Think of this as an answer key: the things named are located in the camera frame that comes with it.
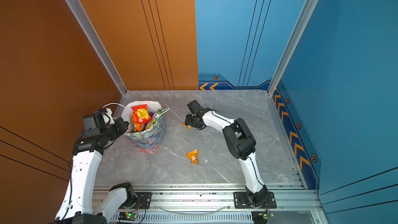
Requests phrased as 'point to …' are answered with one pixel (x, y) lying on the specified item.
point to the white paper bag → (148, 140)
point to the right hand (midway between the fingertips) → (189, 123)
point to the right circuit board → (261, 216)
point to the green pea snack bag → (152, 121)
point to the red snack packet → (141, 112)
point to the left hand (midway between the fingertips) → (129, 120)
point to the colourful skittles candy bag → (138, 125)
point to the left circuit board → (128, 215)
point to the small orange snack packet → (188, 126)
